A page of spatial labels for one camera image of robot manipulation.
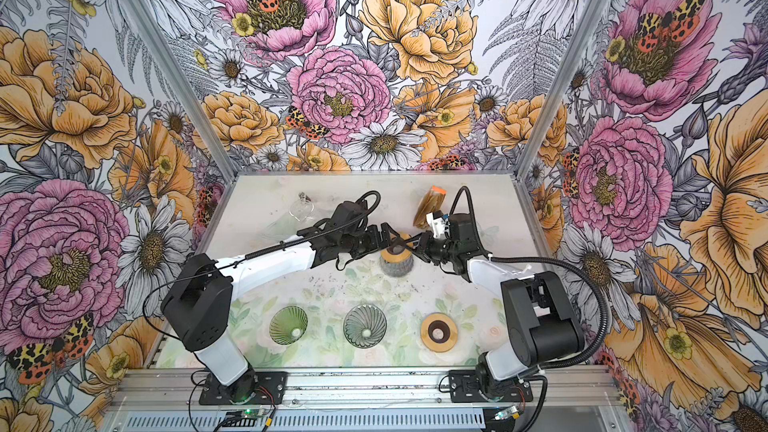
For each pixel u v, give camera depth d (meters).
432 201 1.02
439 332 0.83
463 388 0.74
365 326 0.82
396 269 0.91
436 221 0.85
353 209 0.68
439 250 0.78
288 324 0.81
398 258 0.86
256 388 0.73
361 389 0.76
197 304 0.46
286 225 1.07
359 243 0.74
